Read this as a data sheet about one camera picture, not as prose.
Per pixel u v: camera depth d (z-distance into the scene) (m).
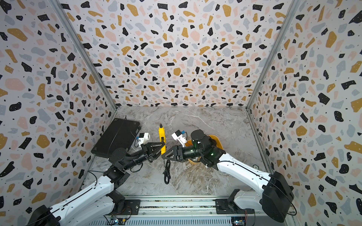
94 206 0.56
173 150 0.60
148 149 0.62
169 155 0.68
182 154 0.60
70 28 0.76
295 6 0.71
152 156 0.63
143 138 0.68
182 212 0.73
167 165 0.65
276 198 0.40
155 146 0.65
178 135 0.66
